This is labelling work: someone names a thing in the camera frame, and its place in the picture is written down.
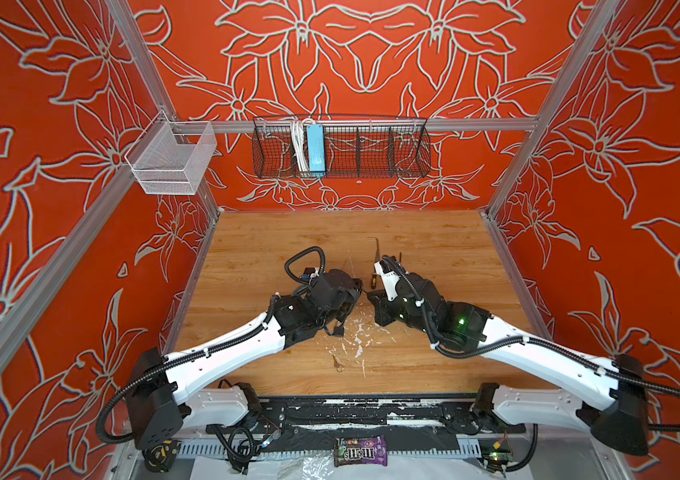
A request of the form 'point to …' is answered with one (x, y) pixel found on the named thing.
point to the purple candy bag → (360, 450)
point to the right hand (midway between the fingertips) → (363, 295)
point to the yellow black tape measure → (160, 458)
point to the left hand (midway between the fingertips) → (369, 283)
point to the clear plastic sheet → (293, 468)
